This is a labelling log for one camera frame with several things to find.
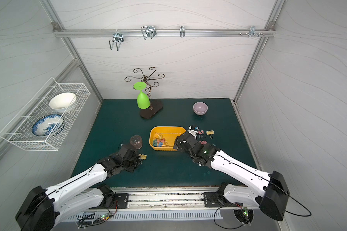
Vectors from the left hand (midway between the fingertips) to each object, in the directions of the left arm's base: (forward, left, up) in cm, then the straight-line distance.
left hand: (143, 157), depth 83 cm
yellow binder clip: (+22, -43, -6) cm, 49 cm away
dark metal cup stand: (+46, -1, -3) cm, 46 cm away
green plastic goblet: (+30, +2, +17) cm, 34 cm away
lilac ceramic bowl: (+43, -37, -3) cm, 57 cm away
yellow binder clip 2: (+2, +1, -3) cm, 4 cm away
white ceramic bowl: (+17, +40, +29) cm, 52 cm away
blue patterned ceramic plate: (+3, +40, +28) cm, 48 cm away
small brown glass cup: (+12, +7, -3) cm, 15 cm away
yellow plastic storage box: (+16, -10, -4) cm, 19 cm away
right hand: (+5, -22, +11) cm, 25 cm away
